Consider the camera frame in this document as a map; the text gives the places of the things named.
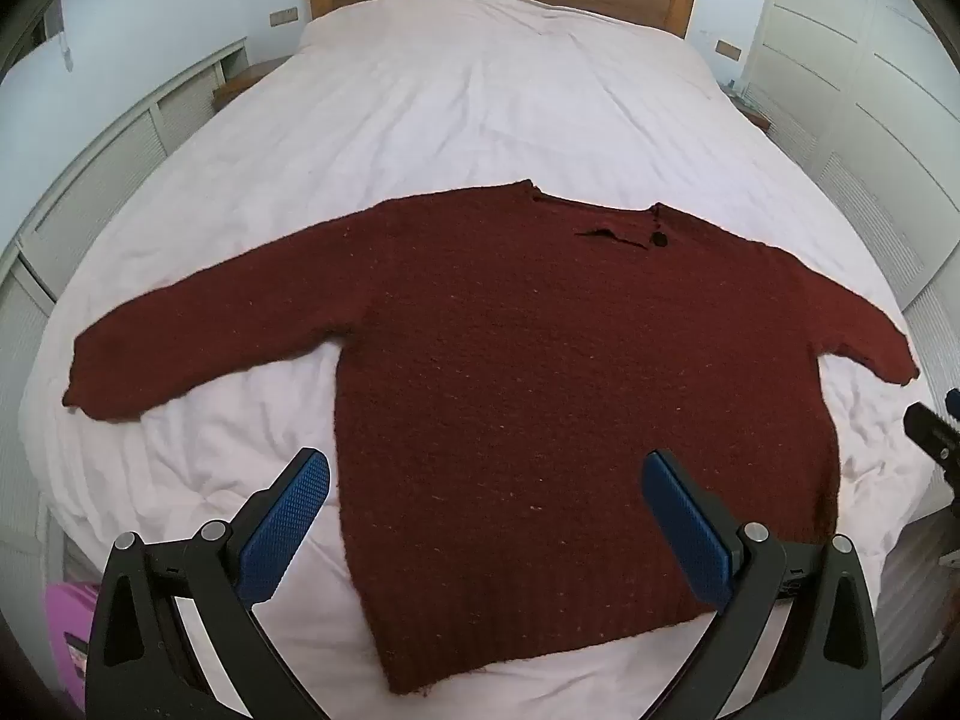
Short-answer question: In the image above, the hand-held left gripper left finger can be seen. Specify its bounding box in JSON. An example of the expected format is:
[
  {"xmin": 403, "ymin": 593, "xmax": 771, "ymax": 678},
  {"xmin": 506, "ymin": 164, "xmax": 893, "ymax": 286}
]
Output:
[{"xmin": 86, "ymin": 447, "xmax": 331, "ymax": 720}]

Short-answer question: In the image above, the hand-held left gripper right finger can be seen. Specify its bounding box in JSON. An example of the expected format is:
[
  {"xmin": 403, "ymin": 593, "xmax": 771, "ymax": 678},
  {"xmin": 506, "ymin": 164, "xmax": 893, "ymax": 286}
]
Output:
[{"xmin": 640, "ymin": 448, "xmax": 884, "ymax": 720}]

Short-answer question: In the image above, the dark red knitted sweater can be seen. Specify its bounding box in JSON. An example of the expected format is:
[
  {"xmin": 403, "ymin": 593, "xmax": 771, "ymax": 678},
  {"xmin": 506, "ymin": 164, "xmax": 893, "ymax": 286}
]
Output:
[{"xmin": 61, "ymin": 178, "xmax": 920, "ymax": 695}]

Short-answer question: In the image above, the pink box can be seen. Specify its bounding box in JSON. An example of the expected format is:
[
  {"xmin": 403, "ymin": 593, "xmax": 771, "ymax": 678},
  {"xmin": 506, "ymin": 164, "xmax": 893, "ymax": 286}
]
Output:
[{"xmin": 43, "ymin": 581, "xmax": 102, "ymax": 715}]

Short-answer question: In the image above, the white panelled wardrobe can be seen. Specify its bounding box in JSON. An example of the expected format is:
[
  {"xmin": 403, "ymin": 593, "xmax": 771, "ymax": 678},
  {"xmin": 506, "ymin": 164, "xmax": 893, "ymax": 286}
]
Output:
[{"xmin": 742, "ymin": 0, "xmax": 960, "ymax": 310}]

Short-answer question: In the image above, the wooden nightstand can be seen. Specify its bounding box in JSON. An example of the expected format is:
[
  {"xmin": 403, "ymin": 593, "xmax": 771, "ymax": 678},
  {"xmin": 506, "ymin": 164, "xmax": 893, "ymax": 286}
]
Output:
[
  {"xmin": 724, "ymin": 82, "xmax": 775, "ymax": 134},
  {"xmin": 212, "ymin": 60, "xmax": 275, "ymax": 115}
]

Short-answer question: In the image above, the white louvered cabinet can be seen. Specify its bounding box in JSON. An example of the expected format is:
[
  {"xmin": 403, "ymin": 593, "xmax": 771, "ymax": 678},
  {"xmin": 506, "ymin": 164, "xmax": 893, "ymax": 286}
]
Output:
[{"xmin": 0, "ymin": 37, "xmax": 250, "ymax": 361}]

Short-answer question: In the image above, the white bed duvet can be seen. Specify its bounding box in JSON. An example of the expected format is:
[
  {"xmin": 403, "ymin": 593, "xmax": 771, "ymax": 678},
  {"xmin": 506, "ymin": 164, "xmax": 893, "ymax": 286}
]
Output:
[{"xmin": 22, "ymin": 0, "xmax": 947, "ymax": 720}]

